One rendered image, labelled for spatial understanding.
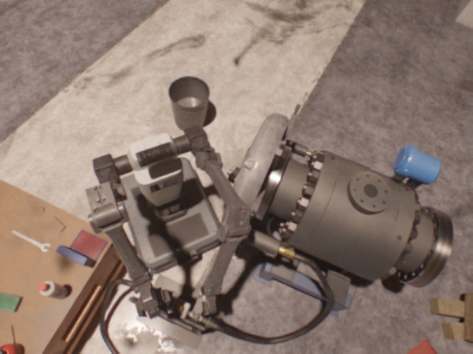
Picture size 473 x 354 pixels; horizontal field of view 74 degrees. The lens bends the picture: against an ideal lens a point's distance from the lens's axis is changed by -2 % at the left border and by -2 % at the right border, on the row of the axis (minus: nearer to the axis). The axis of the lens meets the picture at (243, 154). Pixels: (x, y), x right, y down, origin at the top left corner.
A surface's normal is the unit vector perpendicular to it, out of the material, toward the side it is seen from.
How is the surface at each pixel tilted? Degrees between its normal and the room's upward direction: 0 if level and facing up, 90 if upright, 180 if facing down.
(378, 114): 0
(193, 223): 0
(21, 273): 0
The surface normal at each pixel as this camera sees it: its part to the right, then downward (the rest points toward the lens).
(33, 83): 0.12, -0.49
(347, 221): -0.12, 0.04
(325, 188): 0.04, -0.32
